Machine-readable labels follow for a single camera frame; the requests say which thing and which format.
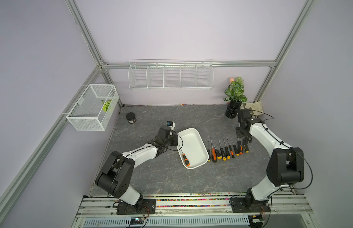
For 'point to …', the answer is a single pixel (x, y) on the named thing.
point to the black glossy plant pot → (233, 109)
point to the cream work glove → (256, 107)
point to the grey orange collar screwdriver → (241, 150)
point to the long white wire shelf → (171, 74)
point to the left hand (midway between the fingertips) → (177, 137)
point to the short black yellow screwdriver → (218, 155)
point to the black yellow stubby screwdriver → (227, 151)
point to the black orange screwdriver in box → (186, 160)
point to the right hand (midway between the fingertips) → (245, 132)
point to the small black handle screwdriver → (235, 149)
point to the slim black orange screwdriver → (231, 151)
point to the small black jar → (131, 117)
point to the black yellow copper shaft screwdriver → (246, 148)
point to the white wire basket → (93, 109)
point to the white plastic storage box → (191, 149)
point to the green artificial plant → (235, 90)
